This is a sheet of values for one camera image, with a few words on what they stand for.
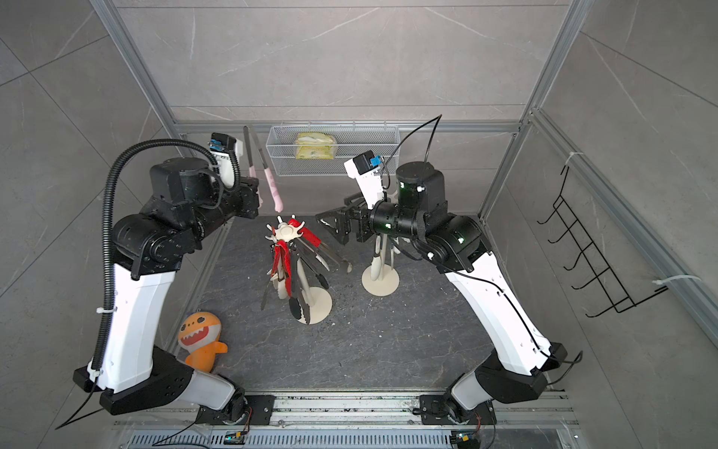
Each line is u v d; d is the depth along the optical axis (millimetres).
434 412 724
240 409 667
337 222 451
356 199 558
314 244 724
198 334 791
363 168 441
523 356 373
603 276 635
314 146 870
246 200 493
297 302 692
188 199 381
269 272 706
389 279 973
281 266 685
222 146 439
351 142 979
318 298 948
